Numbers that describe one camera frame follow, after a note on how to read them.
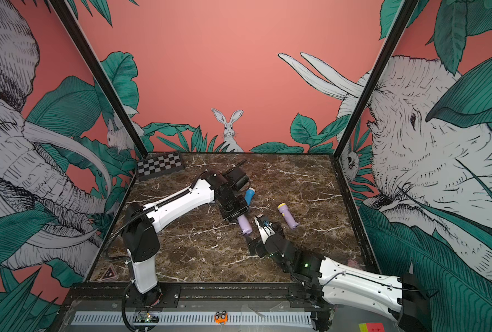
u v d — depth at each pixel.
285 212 0.94
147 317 0.70
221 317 0.68
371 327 0.65
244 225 0.75
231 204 0.68
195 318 0.70
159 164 1.11
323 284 0.49
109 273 0.78
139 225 0.45
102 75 0.88
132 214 0.47
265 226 0.63
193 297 0.75
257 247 0.65
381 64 0.82
